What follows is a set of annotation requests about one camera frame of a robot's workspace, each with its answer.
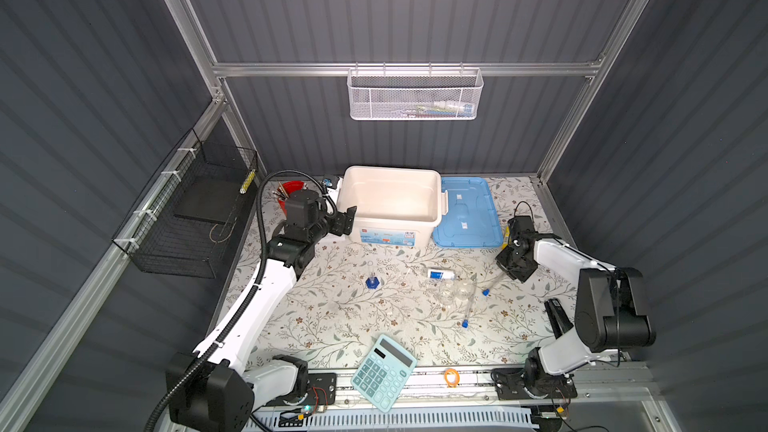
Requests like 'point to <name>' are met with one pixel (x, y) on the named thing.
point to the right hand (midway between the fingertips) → (507, 269)
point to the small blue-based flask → (372, 282)
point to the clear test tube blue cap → (486, 292)
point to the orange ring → (452, 377)
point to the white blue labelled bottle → (441, 274)
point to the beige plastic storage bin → (395, 206)
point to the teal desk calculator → (382, 373)
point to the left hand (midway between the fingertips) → (339, 202)
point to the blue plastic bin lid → (469, 218)
